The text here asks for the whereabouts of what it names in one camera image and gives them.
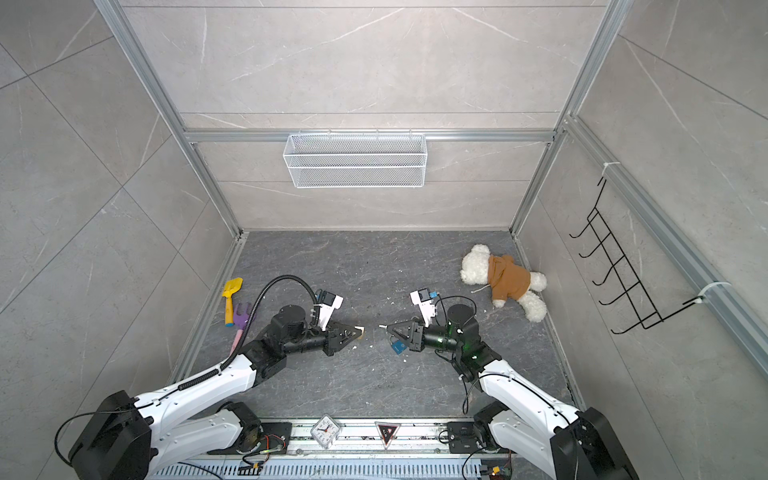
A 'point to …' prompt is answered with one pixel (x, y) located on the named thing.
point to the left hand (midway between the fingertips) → (360, 328)
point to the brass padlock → (362, 328)
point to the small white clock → (325, 431)
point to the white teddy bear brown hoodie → (507, 280)
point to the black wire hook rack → (647, 313)
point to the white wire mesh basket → (355, 161)
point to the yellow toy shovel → (231, 286)
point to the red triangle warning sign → (386, 432)
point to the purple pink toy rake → (240, 320)
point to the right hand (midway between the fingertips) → (390, 328)
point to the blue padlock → (398, 346)
